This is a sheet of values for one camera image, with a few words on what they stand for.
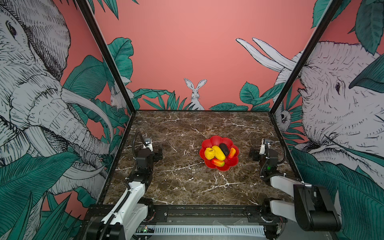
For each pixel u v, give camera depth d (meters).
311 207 0.84
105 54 0.86
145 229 0.70
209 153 0.90
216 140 0.99
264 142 0.79
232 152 0.93
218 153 0.93
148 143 0.71
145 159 0.61
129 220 0.53
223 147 0.96
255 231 0.70
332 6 0.69
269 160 0.68
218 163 0.90
